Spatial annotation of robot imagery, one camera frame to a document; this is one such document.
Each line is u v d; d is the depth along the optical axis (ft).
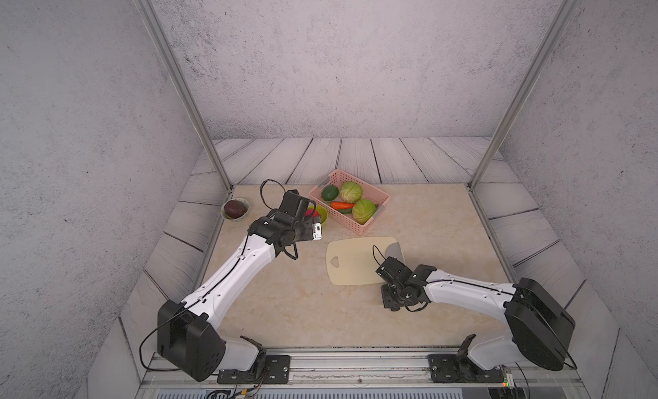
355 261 3.15
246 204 3.60
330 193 3.76
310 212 3.43
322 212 3.49
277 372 2.40
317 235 2.43
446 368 2.38
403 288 2.07
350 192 3.58
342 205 3.65
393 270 2.22
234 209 3.44
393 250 3.27
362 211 3.33
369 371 2.43
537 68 2.73
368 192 3.67
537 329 1.38
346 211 3.55
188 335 1.28
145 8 2.34
